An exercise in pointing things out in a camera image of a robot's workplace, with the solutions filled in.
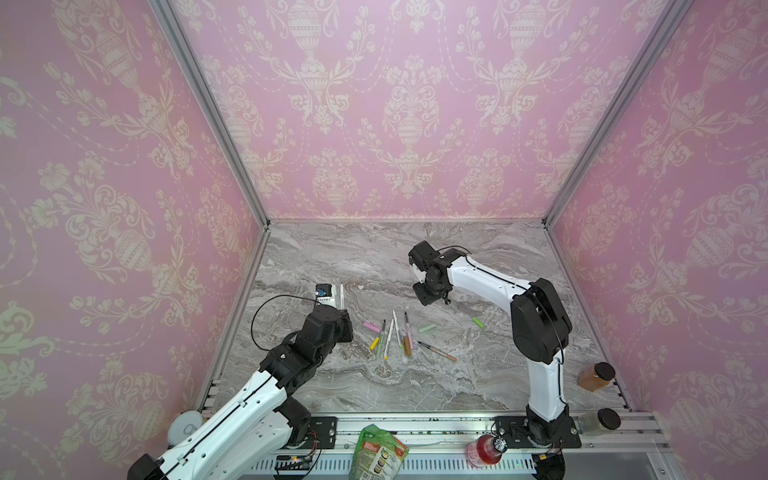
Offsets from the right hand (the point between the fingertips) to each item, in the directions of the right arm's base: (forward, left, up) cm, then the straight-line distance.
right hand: (427, 295), depth 94 cm
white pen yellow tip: (-16, +14, -5) cm, 22 cm away
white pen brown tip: (-7, +24, +13) cm, 29 cm away
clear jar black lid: (-37, -35, +1) cm, 51 cm away
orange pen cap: (-15, +7, -4) cm, 17 cm away
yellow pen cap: (-13, +17, -5) cm, 22 cm away
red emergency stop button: (-42, -7, +7) cm, 43 cm away
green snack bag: (-41, +16, -2) cm, 44 cm away
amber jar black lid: (-27, -39, +3) cm, 48 cm away
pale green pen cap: (-9, +1, -5) cm, 10 cm away
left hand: (-11, +23, +11) cm, 27 cm away
